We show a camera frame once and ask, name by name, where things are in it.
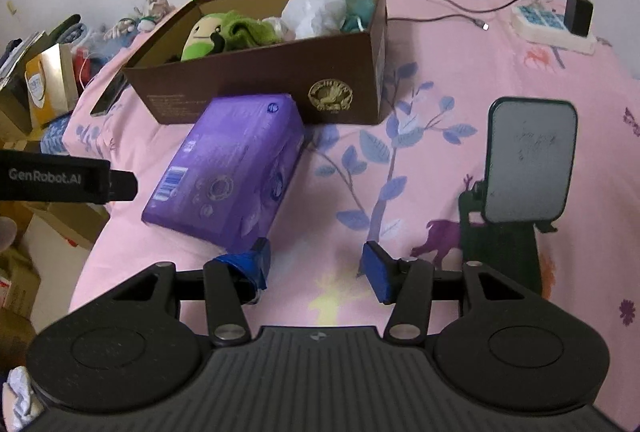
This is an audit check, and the green bean plush doll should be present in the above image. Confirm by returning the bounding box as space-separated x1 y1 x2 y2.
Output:
180 11 245 61

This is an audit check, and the dark green towel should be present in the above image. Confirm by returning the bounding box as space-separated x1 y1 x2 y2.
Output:
220 11 281 51

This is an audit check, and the green teal mesh sponge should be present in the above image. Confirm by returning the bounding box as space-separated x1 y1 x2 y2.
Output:
341 0 376 33

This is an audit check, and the white plastic bag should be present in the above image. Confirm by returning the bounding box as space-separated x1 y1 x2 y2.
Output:
262 0 347 42

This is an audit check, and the blue patterned cloth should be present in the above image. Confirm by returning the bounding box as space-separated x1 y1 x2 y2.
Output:
40 113 72 155

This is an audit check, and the cardboard boxes stack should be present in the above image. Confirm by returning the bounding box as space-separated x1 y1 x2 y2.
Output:
0 75 112 368

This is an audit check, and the gold paper bag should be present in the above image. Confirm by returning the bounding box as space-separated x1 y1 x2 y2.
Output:
25 44 78 129

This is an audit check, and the purple tissue pack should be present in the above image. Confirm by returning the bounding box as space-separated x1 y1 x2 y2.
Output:
142 94 305 252

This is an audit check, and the black smartphone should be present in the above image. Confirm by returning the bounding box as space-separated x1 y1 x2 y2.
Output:
90 71 129 117

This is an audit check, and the phone on black stand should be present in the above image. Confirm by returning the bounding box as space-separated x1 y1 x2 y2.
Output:
458 97 578 295

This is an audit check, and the beige plush toy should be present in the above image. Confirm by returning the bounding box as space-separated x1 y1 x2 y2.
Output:
103 0 175 40

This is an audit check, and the brown cardboard box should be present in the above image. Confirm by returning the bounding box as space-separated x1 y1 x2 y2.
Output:
122 0 387 125

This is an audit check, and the pink floral bed sheet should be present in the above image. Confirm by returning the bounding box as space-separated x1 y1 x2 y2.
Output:
67 0 640 428

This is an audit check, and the white power strip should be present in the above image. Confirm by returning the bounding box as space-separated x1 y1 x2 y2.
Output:
510 6 598 56

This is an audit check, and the black power adapter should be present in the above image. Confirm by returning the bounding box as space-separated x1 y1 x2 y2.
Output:
564 0 593 37

